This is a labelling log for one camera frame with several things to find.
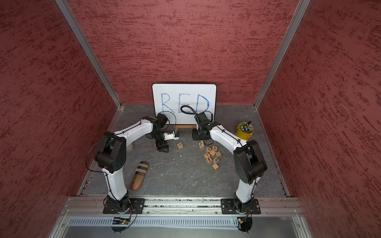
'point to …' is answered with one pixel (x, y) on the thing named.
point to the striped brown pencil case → (140, 173)
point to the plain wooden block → (212, 152)
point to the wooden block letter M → (215, 148)
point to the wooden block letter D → (180, 146)
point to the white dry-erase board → (181, 102)
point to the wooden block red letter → (207, 155)
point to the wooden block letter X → (208, 149)
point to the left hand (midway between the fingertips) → (164, 146)
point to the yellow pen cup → (244, 130)
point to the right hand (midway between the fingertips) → (195, 138)
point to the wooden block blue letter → (216, 159)
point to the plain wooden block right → (218, 153)
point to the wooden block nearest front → (215, 166)
